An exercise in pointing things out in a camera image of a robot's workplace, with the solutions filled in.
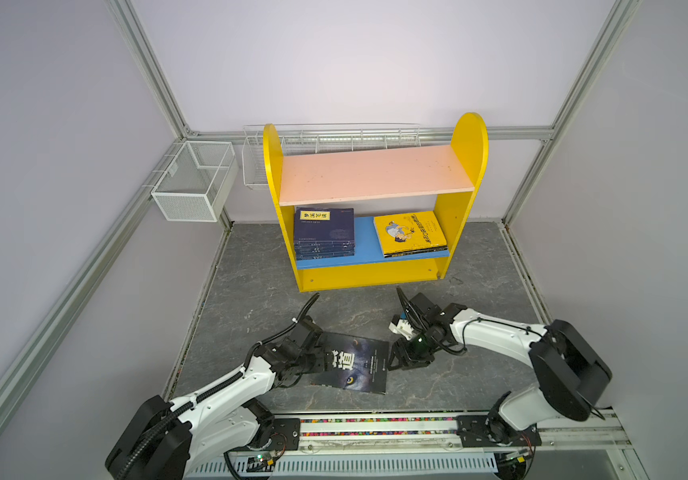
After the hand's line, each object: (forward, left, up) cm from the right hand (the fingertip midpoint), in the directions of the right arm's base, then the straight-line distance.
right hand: (397, 369), depth 81 cm
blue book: (+30, +21, +15) cm, 40 cm away
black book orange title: (+31, -7, +12) cm, 34 cm away
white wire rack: (+61, +22, +34) cm, 73 cm away
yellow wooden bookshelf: (+45, +6, +15) cm, 48 cm away
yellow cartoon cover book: (+37, -6, +14) cm, 40 cm away
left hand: (+2, +21, -1) cm, 21 cm away
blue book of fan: (+38, +21, +19) cm, 47 cm away
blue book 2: (+30, +22, +13) cm, 39 cm away
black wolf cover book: (+2, +11, -2) cm, 12 cm away
